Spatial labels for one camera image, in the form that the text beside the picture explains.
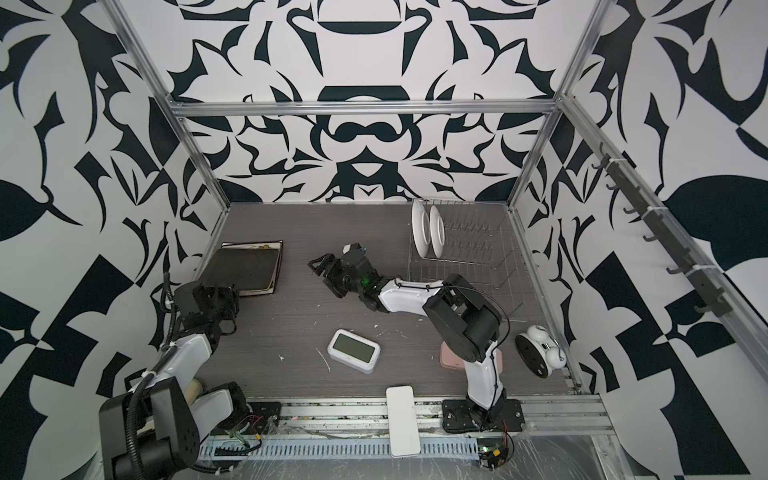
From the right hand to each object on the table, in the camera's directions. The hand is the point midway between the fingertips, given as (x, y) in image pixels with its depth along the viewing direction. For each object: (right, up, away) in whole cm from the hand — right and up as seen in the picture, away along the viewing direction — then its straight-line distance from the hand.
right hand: (312, 270), depth 84 cm
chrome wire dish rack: (+51, +7, +16) cm, 54 cm away
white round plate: (+37, +11, +12) cm, 40 cm away
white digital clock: (+12, -21, -3) cm, 25 cm away
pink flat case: (+38, -24, -4) cm, 45 cm away
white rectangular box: (+24, -34, -16) cm, 45 cm away
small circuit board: (+45, -41, -13) cm, 63 cm away
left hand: (-22, -2, +2) cm, 22 cm away
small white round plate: (+31, +12, +11) cm, 35 cm away
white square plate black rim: (-33, -2, +9) cm, 34 cm away
